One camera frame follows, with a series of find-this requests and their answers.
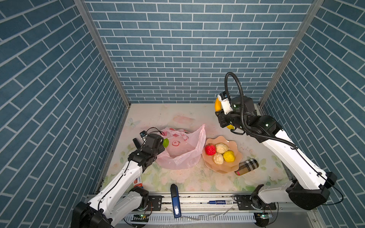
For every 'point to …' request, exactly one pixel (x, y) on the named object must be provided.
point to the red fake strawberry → (210, 149)
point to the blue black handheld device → (175, 192)
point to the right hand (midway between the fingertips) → (216, 110)
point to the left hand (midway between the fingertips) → (161, 144)
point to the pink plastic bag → (185, 149)
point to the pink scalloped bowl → (226, 167)
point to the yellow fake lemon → (229, 156)
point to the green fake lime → (166, 142)
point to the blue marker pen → (222, 202)
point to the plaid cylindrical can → (246, 166)
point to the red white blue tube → (138, 182)
